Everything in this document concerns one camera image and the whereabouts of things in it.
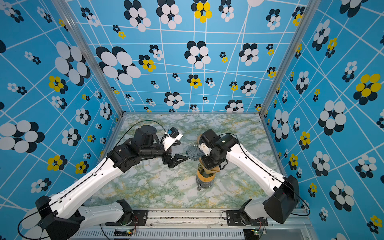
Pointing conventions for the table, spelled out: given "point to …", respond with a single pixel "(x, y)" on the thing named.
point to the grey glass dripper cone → (194, 152)
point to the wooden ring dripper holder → (205, 179)
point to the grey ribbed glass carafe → (202, 184)
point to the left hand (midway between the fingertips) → (184, 149)
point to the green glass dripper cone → (202, 171)
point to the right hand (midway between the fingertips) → (208, 164)
